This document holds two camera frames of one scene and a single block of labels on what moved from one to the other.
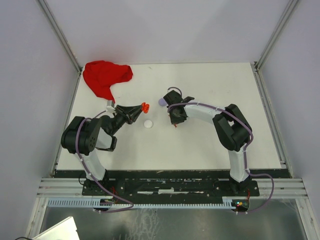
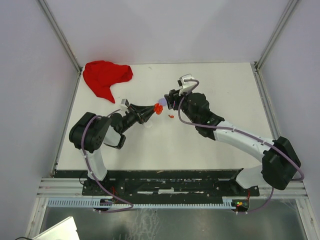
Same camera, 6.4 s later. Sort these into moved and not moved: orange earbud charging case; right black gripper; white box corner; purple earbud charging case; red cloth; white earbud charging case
Moved: right black gripper; orange earbud charging case
Not moved: red cloth; purple earbud charging case; white box corner; white earbud charging case
